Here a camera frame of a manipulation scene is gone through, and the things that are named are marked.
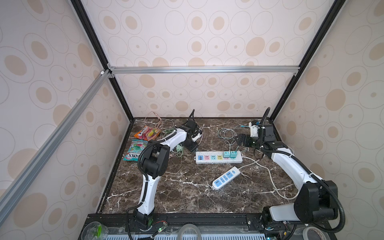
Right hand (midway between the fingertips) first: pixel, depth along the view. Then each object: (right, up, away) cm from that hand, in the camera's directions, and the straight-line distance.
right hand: (243, 137), depth 87 cm
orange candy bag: (-63, +2, +19) cm, 66 cm away
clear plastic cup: (-73, -41, -21) cm, 86 cm away
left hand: (-28, -5, +12) cm, 31 cm away
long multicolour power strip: (-14, -13, +7) cm, 21 cm away
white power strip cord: (+13, -17, +7) cm, 23 cm away
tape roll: (+24, -44, -17) cm, 53 cm away
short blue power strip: (-11, -24, -1) cm, 27 cm away
